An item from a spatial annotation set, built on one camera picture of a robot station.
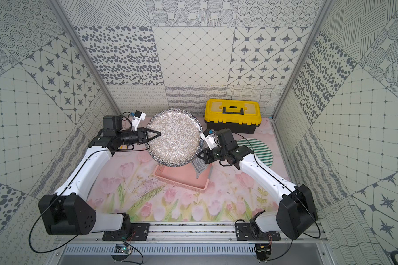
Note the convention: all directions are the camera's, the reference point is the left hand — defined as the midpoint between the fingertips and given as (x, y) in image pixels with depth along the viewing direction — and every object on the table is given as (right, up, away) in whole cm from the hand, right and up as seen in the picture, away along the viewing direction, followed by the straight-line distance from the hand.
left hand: (157, 131), depth 74 cm
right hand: (+19, -12, +4) cm, 23 cm away
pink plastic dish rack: (+11, -25, +17) cm, 32 cm away
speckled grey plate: (+10, -5, +2) cm, 11 cm away
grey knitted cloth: (+19, -17, +3) cm, 25 cm away
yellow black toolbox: (+43, +9, +25) cm, 50 cm away
